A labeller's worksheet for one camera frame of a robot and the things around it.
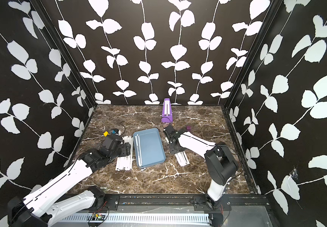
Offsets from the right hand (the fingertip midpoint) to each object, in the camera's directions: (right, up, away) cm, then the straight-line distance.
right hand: (176, 146), depth 90 cm
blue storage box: (-16, -3, +3) cm, 17 cm away
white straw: (-25, -4, +2) cm, 25 cm away
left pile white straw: (-33, -10, -2) cm, 34 cm away
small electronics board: (-41, -32, -20) cm, 56 cm away
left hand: (-29, +3, -11) cm, 32 cm away
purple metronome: (-6, +20, +17) cm, 27 cm away
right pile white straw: (+4, -8, 0) cm, 9 cm away
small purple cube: (+10, +11, +15) cm, 21 cm away
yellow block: (-50, +8, +8) cm, 51 cm away
